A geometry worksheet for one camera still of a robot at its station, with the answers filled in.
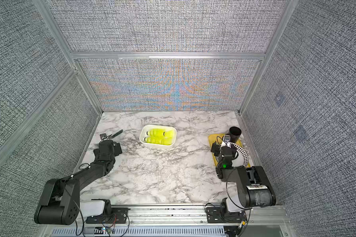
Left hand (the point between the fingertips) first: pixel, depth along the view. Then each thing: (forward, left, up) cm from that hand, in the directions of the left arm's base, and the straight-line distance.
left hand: (111, 144), depth 90 cm
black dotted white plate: (-11, -80, -6) cm, 81 cm away
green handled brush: (+15, +2, -9) cm, 18 cm away
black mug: (+7, -79, -2) cm, 80 cm away
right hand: (0, -70, +2) cm, 70 cm away
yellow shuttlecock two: (+6, -34, -7) cm, 35 cm away
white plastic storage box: (+13, -18, -5) cm, 22 cm away
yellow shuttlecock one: (+12, -29, -7) cm, 32 cm away
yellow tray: (+6, -69, -8) cm, 70 cm away
